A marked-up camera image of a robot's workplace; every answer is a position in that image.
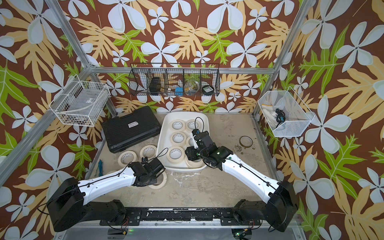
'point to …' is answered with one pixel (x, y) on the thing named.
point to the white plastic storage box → (163, 142)
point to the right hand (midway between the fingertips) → (187, 150)
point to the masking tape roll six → (192, 124)
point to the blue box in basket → (179, 91)
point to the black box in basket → (155, 85)
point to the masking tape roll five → (177, 125)
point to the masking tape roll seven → (161, 181)
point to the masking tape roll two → (150, 151)
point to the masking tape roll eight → (178, 138)
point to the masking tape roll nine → (175, 154)
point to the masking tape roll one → (126, 157)
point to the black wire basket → (175, 79)
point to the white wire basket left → (81, 102)
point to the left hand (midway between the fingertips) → (153, 178)
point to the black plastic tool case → (121, 132)
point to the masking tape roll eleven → (194, 165)
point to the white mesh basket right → (298, 116)
